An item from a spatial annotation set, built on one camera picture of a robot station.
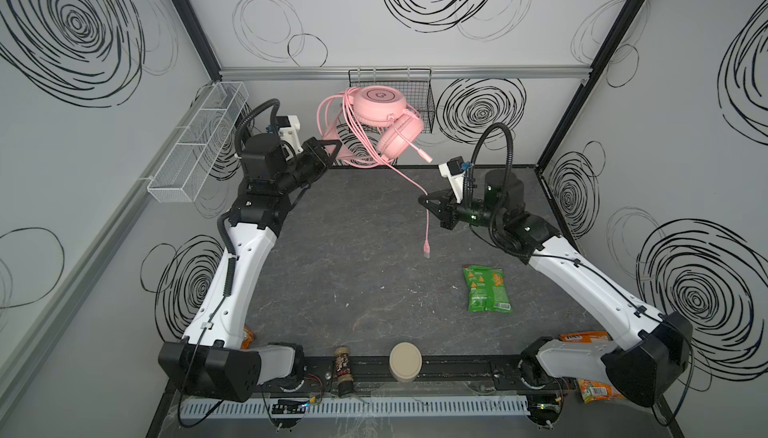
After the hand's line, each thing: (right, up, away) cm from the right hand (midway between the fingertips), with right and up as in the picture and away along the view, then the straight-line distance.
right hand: (419, 197), depth 68 cm
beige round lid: (-3, -39, +2) cm, 39 cm away
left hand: (-17, +12, -4) cm, 21 cm away
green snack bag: (+21, -27, +16) cm, 38 cm away
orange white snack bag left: (-44, -37, +10) cm, 59 cm away
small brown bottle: (-18, -42, +3) cm, 46 cm away
